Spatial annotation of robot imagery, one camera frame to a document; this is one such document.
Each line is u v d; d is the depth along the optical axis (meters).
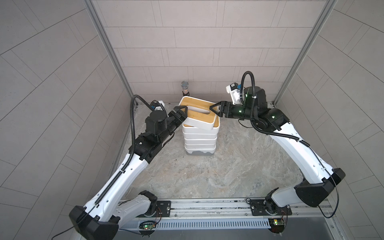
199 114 0.64
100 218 0.36
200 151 0.84
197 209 0.72
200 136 0.74
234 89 0.58
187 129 0.66
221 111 0.56
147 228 0.64
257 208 0.71
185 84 0.89
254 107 0.48
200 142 0.77
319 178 0.39
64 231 0.34
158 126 0.47
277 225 0.68
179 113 0.58
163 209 0.71
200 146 0.81
